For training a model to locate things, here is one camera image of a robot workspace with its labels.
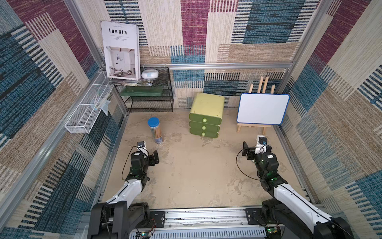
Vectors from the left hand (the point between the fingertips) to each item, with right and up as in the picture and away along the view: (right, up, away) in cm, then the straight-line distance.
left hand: (147, 151), depth 89 cm
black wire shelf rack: (0, +36, +26) cm, 45 cm away
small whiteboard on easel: (+70, +25, +6) cm, 75 cm away
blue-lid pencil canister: (+4, +17, -2) cm, 17 cm away
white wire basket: (-41, +18, +2) cm, 44 cm away
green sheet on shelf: (-7, +38, +10) cm, 40 cm away
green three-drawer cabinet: (+35, +21, -1) cm, 41 cm away
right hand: (+60, +7, -7) cm, 61 cm away
